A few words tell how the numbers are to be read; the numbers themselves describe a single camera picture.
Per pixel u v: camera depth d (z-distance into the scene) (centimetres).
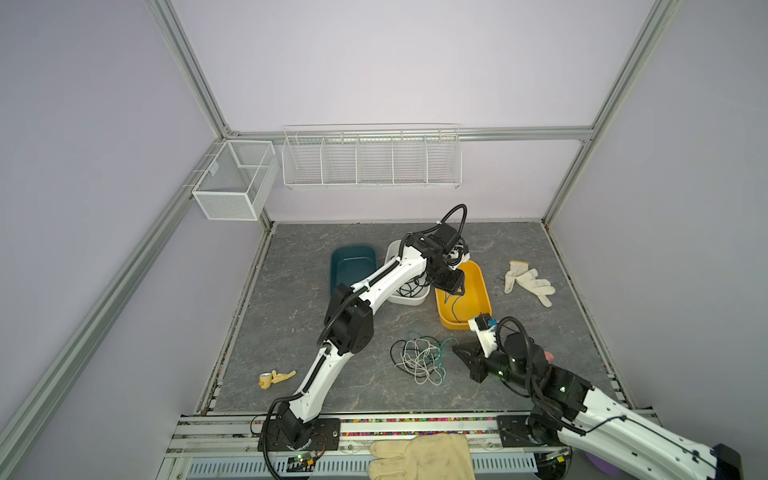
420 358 85
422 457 71
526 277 102
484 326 65
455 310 91
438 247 68
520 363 57
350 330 58
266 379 81
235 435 75
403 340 89
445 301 91
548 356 84
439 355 87
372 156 97
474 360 65
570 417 55
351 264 109
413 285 64
